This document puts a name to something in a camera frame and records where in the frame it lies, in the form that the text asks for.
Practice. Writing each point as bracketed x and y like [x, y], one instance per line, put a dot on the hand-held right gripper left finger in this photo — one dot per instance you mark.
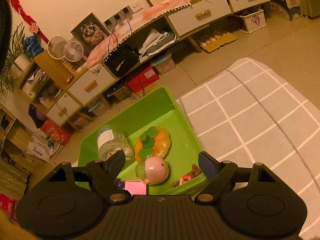
[117, 162]

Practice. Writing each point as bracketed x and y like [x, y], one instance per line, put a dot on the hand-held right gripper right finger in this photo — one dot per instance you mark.
[207, 166]

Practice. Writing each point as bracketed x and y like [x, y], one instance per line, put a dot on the small orange figurine toy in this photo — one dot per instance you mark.
[188, 176]

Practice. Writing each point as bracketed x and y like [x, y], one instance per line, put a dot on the purple toy grapes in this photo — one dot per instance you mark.
[120, 184]

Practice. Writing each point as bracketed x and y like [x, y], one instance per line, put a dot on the clear cotton swab jar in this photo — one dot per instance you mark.
[107, 140]

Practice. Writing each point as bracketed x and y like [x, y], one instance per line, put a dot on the pink printed card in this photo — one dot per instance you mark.
[135, 187]

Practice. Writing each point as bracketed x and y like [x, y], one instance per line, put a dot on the pink capsule egg toy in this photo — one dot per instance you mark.
[155, 168]

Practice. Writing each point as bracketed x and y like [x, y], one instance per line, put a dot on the orange toy pumpkin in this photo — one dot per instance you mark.
[160, 142]

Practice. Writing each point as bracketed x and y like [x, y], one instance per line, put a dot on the green plastic bin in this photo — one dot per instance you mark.
[160, 115]

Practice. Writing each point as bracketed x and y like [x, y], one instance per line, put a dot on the clear storage box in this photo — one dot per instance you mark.
[163, 63]
[98, 108]

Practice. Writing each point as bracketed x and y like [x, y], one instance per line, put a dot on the red patterned bag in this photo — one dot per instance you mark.
[55, 132]

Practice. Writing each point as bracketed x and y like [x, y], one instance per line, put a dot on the grey checked mat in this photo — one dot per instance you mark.
[250, 105]

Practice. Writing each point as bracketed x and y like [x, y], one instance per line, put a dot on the white shopping bag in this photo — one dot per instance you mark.
[40, 148]

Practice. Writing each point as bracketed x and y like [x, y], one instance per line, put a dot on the red box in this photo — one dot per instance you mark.
[145, 78]

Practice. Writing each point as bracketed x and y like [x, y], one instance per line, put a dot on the purple ball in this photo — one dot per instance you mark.
[40, 115]

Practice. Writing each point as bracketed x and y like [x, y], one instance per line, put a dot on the yellow toy car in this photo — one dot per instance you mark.
[70, 79]

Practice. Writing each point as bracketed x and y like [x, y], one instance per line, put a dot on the black bag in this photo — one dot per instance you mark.
[122, 60]

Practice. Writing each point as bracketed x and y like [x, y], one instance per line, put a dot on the stack of papers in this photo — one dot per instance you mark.
[35, 80]

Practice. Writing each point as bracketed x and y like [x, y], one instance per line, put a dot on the wooden TV cabinet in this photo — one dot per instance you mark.
[50, 65]

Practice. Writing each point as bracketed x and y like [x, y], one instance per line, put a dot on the small white fan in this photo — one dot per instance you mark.
[73, 51]

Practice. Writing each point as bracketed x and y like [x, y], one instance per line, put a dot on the egg tray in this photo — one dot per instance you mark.
[216, 41]

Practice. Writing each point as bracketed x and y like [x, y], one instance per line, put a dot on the folded clothes pile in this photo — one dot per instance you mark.
[157, 42]

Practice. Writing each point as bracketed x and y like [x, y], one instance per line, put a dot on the large white fan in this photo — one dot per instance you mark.
[56, 47]

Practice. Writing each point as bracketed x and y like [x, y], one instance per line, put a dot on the framed cat picture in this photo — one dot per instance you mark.
[91, 31]

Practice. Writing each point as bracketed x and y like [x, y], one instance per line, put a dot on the blue plush toy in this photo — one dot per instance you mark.
[32, 46]

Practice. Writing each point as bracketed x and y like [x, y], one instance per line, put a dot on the potted green plant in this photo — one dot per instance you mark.
[11, 62]

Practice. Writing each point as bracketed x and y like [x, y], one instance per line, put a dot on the white crate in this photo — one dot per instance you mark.
[251, 21]

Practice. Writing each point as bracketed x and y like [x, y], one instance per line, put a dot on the pink cloth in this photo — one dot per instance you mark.
[160, 8]

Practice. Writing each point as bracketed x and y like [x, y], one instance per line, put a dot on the red hanging decoration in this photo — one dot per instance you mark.
[25, 16]

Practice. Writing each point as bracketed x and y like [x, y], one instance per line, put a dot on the cardboard box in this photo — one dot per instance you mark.
[285, 7]

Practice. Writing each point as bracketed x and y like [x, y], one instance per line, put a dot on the white wall socket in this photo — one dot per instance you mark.
[116, 17]
[125, 11]
[107, 22]

